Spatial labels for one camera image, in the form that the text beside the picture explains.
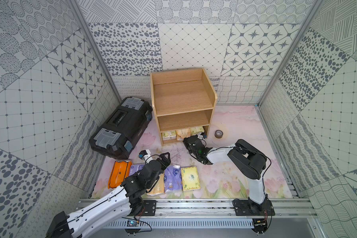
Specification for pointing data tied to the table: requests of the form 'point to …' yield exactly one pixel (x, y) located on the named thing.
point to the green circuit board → (133, 223)
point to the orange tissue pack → (120, 171)
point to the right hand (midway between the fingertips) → (183, 139)
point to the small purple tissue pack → (172, 178)
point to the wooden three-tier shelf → (182, 98)
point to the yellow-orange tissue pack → (158, 188)
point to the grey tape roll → (218, 134)
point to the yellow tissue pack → (182, 134)
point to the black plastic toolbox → (120, 133)
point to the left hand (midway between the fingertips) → (167, 155)
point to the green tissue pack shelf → (190, 178)
